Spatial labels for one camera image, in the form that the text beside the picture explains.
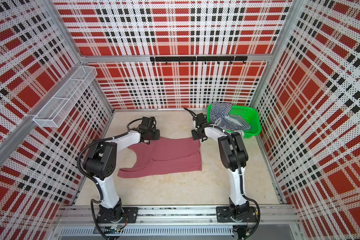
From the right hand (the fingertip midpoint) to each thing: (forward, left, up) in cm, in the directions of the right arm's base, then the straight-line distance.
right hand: (197, 135), depth 102 cm
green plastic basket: (+18, -43, 0) cm, 47 cm away
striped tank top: (+20, -18, -1) cm, 27 cm away
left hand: (-2, +27, +2) cm, 27 cm away
